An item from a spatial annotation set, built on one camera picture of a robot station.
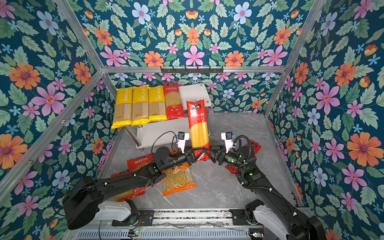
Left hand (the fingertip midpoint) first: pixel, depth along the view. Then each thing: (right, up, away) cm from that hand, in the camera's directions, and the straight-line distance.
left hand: (206, 148), depth 64 cm
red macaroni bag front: (-42, -13, +22) cm, 49 cm away
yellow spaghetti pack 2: (-33, +20, +10) cm, 40 cm away
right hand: (+1, -1, +4) cm, 4 cm away
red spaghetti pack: (-15, +19, +8) cm, 25 cm away
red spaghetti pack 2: (-4, +10, +1) cm, 10 cm away
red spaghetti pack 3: (+13, -9, -4) cm, 16 cm away
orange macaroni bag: (-16, -21, +20) cm, 33 cm away
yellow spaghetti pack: (-41, +19, +9) cm, 46 cm away
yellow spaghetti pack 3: (-24, +19, +9) cm, 32 cm away
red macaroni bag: (-38, -26, +13) cm, 48 cm away
